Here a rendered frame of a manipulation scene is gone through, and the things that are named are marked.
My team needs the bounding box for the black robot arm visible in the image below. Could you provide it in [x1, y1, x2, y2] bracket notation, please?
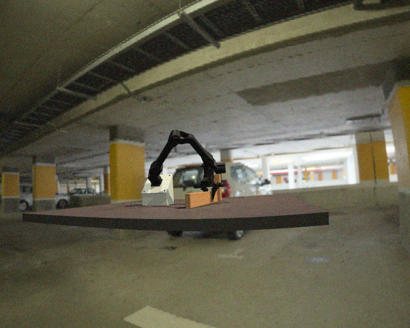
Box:
[148, 130, 226, 187]

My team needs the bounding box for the brown wooden post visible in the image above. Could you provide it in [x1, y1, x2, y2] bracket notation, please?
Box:
[214, 174, 222, 201]

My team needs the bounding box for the long wooden board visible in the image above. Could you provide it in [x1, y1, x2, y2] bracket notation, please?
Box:
[185, 191, 218, 209]

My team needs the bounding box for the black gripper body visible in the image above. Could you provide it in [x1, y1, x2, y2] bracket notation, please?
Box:
[193, 174, 226, 189]

